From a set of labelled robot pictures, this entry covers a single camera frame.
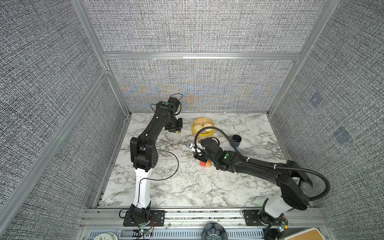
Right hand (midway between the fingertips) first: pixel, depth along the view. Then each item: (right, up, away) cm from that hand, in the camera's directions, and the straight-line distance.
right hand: (198, 143), depth 84 cm
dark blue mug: (+26, +1, +14) cm, 29 cm away
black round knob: (+7, -39, -15) cm, 42 cm away
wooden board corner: (+49, -38, -19) cm, 64 cm away
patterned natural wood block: (-12, +6, +5) cm, 14 cm away
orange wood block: (+3, -13, +5) cm, 14 cm away
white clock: (-41, -39, -18) cm, 59 cm away
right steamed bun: (+7, +11, +21) cm, 25 cm away
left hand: (-11, +7, +8) cm, 16 cm away
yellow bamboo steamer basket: (+4, +4, +18) cm, 19 cm away
